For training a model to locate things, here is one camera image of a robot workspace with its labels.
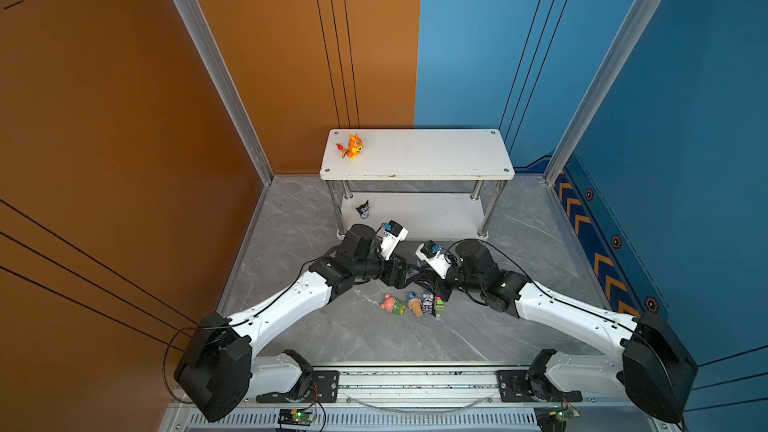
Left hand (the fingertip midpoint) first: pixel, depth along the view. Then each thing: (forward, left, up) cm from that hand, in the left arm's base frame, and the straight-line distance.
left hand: (415, 266), depth 77 cm
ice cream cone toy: (-5, -1, -14) cm, 15 cm away
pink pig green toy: (-5, +5, -13) cm, 15 cm away
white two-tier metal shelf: (+46, -12, -17) cm, 50 cm away
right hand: (-1, -1, -3) cm, 3 cm away
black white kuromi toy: (+23, +16, -6) cm, 28 cm away
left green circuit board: (-31, +28, -18) cm, 45 cm away
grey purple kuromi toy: (-4, -4, -14) cm, 15 cm away
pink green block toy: (-4, -8, -15) cm, 17 cm away
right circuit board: (-30, -33, -18) cm, 49 cm away
